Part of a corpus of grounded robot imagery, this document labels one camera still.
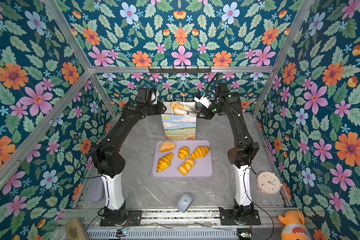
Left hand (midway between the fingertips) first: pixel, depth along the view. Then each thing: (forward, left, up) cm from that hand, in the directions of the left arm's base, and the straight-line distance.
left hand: (166, 103), depth 85 cm
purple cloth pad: (-38, +40, -27) cm, 61 cm away
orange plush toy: (-62, -57, -22) cm, 87 cm away
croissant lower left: (-25, +3, -25) cm, 36 cm away
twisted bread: (-28, -10, -25) cm, 39 cm away
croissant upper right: (-19, -19, -25) cm, 37 cm away
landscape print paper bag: (-6, -7, -15) cm, 17 cm away
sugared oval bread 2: (-13, +2, -25) cm, 28 cm away
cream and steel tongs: (-4, -14, -4) cm, 15 cm away
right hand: (-6, -20, -3) cm, 21 cm away
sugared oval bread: (-3, -7, -3) cm, 8 cm away
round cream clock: (-41, -56, -27) cm, 74 cm away
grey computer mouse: (-49, -8, -20) cm, 53 cm away
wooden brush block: (-56, +43, -25) cm, 75 cm away
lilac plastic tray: (-27, -20, -31) cm, 46 cm away
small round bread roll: (-19, -9, -25) cm, 33 cm away
